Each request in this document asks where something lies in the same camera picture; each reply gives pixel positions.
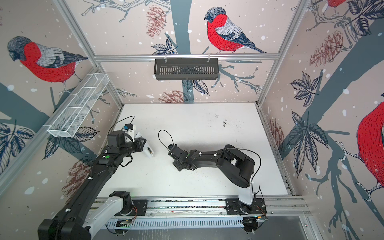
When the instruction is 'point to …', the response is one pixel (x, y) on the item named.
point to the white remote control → (146, 149)
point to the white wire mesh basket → (78, 105)
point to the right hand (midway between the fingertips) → (178, 161)
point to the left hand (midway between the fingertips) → (143, 139)
